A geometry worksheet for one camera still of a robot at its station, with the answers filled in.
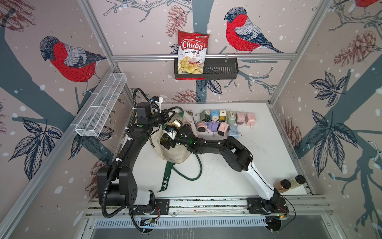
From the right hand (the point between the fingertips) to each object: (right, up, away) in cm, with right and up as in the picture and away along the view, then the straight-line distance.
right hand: (162, 135), depth 90 cm
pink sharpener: (+53, +11, +13) cm, 56 cm away
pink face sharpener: (+25, +5, +8) cm, 27 cm away
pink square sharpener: (+59, +9, +11) cm, 61 cm away
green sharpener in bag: (+2, 0, -5) cm, 5 cm away
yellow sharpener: (+40, +12, +14) cm, 44 cm away
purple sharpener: (+33, +5, +9) cm, 35 cm away
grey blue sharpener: (+47, +1, +7) cm, 47 cm away
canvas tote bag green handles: (+11, -12, +2) cm, 16 cm away
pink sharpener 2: (+39, +4, +7) cm, 40 cm away
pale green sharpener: (+46, +10, +13) cm, 49 cm away
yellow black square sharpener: (+8, +7, +10) cm, 15 cm away
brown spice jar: (+64, -23, -19) cm, 70 cm away
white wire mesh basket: (-31, +18, -12) cm, 38 cm away
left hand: (+11, +16, -11) cm, 22 cm away
